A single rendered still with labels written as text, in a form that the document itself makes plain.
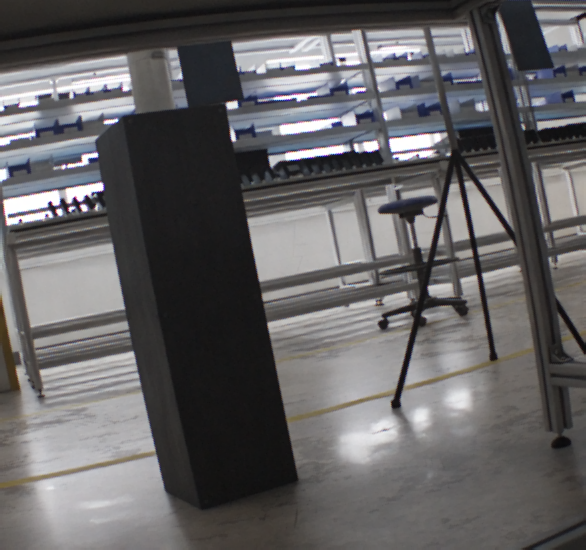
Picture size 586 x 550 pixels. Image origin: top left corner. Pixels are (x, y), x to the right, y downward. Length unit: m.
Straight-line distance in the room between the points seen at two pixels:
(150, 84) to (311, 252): 6.50
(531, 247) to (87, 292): 6.34
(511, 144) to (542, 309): 0.33
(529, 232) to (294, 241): 6.65
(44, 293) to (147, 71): 5.90
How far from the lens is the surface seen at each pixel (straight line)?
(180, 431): 1.79
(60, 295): 7.72
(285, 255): 8.21
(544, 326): 1.70
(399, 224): 5.89
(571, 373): 1.66
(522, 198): 1.69
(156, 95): 1.90
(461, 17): 1.80
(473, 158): 5.46
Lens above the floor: 0.49
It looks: level
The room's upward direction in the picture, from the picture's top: 11 degrees counter-clockwise
